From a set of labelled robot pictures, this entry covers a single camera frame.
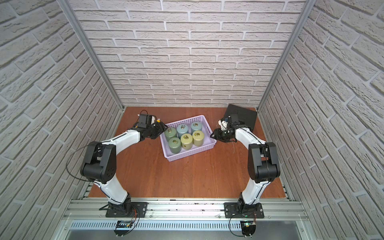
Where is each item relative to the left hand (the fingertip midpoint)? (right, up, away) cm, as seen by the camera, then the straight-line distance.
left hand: (168, 126), depth 95 cm
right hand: (+31, -7, -1) cm, 32 cm away
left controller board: (-18, -49, -23) cm, 57 cm away
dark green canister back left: (+1, -4, 0) cm, 4 cm away
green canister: (+5, -11, -5) cm, 13 cm away
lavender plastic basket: (+28, -9, +5) cm, 30 cm away
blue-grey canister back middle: (+9, -2, 0) cm, 9 cm away
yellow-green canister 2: (+20, -7, -3) cm, 21 cm away
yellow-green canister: (+12, -10, -3) cm, 16 cm away
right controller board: (+44, -48, -24) cm, 70 cm away
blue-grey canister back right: (+18, 0, +3) cm, 18 cm away
